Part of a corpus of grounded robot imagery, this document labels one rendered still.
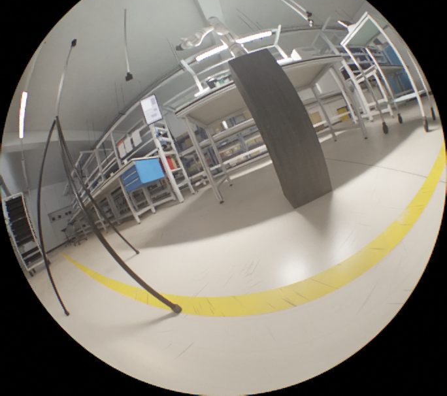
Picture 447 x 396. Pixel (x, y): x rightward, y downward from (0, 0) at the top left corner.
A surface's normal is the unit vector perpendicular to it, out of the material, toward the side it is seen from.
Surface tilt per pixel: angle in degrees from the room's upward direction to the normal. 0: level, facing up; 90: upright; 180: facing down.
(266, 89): 90
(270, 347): 0
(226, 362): 0
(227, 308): 0
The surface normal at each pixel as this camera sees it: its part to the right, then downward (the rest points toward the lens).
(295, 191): -0.18, 0.14
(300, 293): -0.40, -0.92
